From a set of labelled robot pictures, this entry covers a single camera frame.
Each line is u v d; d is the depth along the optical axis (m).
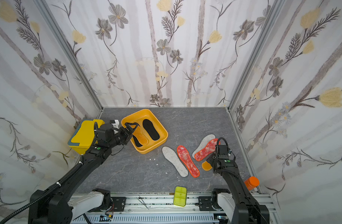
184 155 0.93
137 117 1.11
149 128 1.07
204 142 0.99
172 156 0.93
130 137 0.72
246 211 0.40
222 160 0.62
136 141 0.98
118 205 0.74
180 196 0.76
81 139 0.84
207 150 0.94
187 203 0.75
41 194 0.40
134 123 0.76
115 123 0.75
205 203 0.74
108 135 0.61
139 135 0.99
